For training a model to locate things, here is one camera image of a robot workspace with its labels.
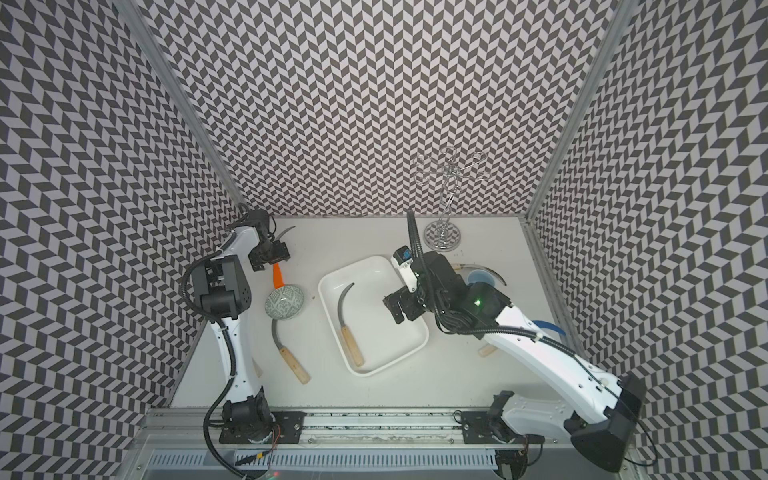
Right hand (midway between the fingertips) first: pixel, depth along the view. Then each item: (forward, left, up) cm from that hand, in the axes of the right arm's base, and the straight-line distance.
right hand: (404, 296), depth 70 cm
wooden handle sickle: (-10, +30, -21) cm, 38 cm away
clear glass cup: (+10, +38, -21) cm, 45 cm away
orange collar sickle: (+22, +44, -22) cm, 54 cm away
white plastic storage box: (-2, +7, -22) cm, 23 cm away
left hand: (+27, +45, -22) cm, 57 cm away
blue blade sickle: (-5, -24, -21) cm, 32 cm away
